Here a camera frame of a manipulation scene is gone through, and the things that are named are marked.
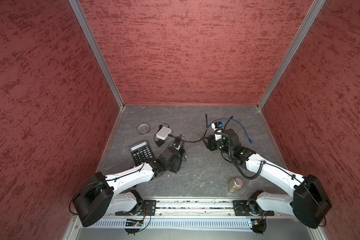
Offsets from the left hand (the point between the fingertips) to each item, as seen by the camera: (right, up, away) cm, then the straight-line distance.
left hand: (176, 161), depth 86 cm
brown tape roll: (-25, +18, +21) cm, 37 cm away
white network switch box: (-10, +15, +15) cm, 23 cm away
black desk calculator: (-23, +4, +6) cm, 24 cm away
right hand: (+16, +13, -4) cm, 21 cm away
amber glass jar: (+31, -8, -13) cm, 34 cm away
